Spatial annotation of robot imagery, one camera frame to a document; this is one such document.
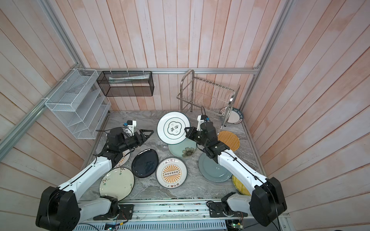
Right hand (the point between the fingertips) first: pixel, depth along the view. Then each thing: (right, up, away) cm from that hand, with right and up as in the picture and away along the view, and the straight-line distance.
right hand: (184, 127), depth 79 cm
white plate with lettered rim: (+43, +8, +37) cm, 57 cm away
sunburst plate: (-8, -28, +7) cm, 30 cm away
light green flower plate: (+1, -15, +19) cm, 24 cm away
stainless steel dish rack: (+11, +28, +35) cm, 46 cm away
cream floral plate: (-38, -32, +2) cm, 50 cm away
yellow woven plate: (+32, -34, +2) cm, 47 cm away
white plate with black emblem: (-8, 0, +2) cm, 8 cm away
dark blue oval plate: (-26, -24, +14) cm, 38 cm away
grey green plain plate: (+17, -27, +10) cm, 34 cm away
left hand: (-18, -4, 0) cm, 19 cm away
